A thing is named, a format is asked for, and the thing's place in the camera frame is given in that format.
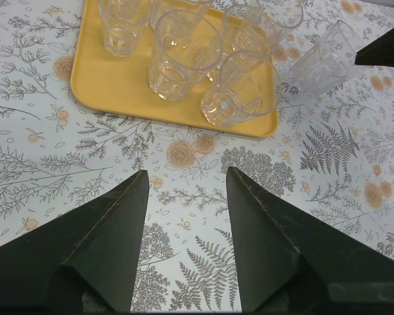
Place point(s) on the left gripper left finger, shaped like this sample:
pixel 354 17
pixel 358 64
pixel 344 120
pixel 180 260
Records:
pixel 93 248

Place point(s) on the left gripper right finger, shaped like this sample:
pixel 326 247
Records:
pixel 289 261

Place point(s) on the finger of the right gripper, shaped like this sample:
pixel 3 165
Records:
pixel 378 53

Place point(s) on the clear glass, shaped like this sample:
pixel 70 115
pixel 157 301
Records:
pixel 247 86
pixel 160 7
pixel 245 27
pixel 185 48
pixel 330 62
pixel 123 24
pixel 286 15

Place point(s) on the yellow plastic tray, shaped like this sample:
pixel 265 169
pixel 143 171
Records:
pixel 119 85

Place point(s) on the floral patterned table mat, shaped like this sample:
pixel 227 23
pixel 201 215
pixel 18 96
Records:
pixel 332 155

